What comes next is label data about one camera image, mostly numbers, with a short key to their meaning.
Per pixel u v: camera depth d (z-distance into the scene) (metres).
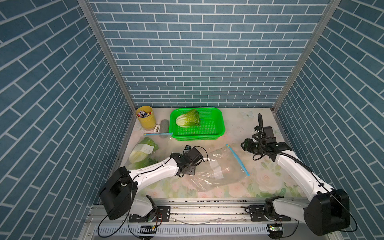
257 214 0.74
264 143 0.63
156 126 1.08
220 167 0.89
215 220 0.73
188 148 0.79
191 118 1.03
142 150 0.86
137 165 0.84
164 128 1.05
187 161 0.64
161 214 0.73
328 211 0.40
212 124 1.12
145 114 1.02
